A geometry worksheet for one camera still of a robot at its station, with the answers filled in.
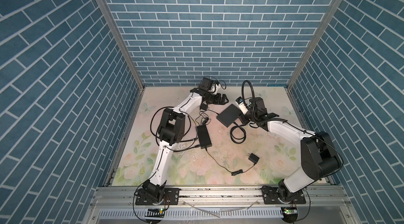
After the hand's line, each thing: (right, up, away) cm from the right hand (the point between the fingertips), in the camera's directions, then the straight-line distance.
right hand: (241, 109), depth 93 cm
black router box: (-6, -4, +12) cm, 14 cm away
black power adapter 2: (+4, -26, -8) cm, 27 cm away
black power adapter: (-23, +1, +13) cm, 26 cm away
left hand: (-11, +6, +6) cm, 14 cm away
